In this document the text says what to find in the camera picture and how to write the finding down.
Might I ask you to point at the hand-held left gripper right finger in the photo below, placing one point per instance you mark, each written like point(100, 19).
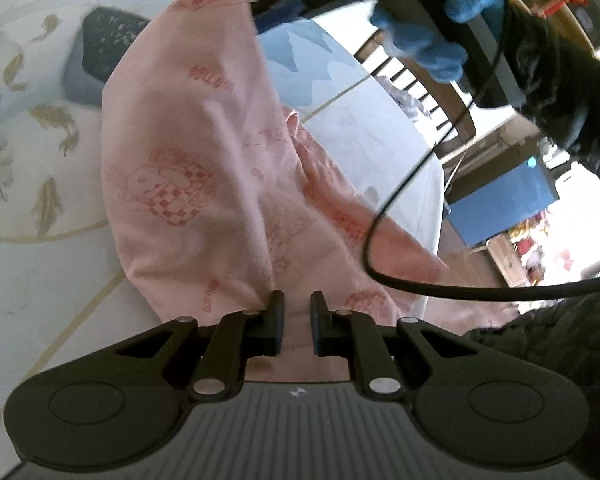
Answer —
point(318, 321)

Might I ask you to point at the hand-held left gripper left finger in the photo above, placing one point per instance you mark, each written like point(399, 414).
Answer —
point(276, 321)

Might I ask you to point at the pink printed cloth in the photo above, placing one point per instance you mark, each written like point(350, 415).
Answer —
point(205, 160)

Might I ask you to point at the person's right forearm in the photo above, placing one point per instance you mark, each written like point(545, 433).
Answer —
point(570, 90)

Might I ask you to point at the person's right hand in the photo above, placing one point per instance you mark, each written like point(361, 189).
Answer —
point(430, 55)

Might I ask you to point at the white sheer cloth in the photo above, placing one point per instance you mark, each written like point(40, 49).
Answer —
point(405, 102)

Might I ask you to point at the wooden slatted chair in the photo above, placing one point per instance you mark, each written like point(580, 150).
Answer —
point(430, 110)

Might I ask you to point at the wooden cabinet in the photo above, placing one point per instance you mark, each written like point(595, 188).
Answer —
point(507, 260)

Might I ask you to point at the blue box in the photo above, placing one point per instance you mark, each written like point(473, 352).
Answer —
point(500, 202)

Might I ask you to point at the person's dark jacket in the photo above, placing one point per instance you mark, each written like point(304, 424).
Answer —
point(550, 335)

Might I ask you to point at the floral printed tablecloth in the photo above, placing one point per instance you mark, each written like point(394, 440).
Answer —
point(40, 240)

